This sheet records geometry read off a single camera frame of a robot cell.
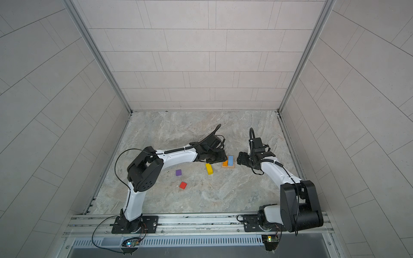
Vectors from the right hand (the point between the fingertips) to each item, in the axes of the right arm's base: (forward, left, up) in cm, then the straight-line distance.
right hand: (242, 159), depth 89 cm
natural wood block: (-3, +8, -2) cm, 9 cm away
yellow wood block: (-4, +19, -1) cm, 19 cm away
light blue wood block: (+1, +6, -1) cm, 7 cm away
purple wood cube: (-4, +36, -2) cm, 36 cm away
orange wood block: (-1, +9, -1) cm, 10 cm away
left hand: (+1, +7, +2) cm, 7 cm away
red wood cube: (-11, +33, -3) cm, 35 cm away
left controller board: (-35, +51, +1) cm, 62 cm away
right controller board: (-37, -7, -5) cm, 38 cm away
